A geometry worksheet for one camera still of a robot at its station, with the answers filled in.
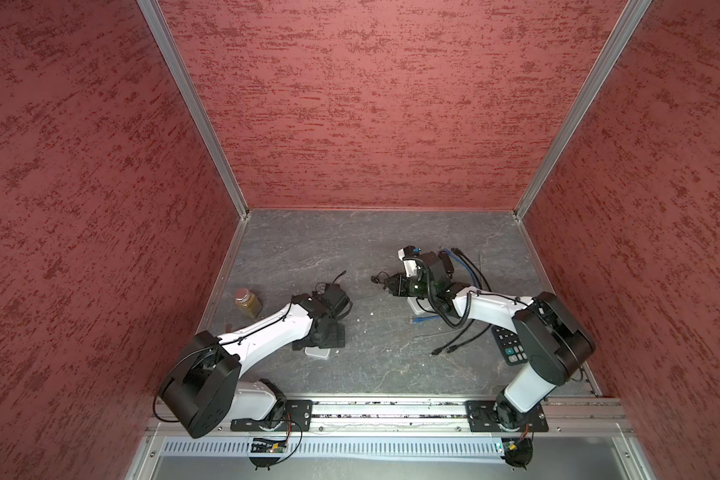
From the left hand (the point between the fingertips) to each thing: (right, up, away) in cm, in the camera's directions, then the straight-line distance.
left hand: (322, 347), depth 83 cm
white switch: (-1, -1, 0) cm, 2 cm away
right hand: (+18, +16, +6) cm, 25 cm away
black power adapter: (+5, +19, -11) cm, 22 cm away
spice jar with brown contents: (-22, +13, +2) cm, 26 cm away
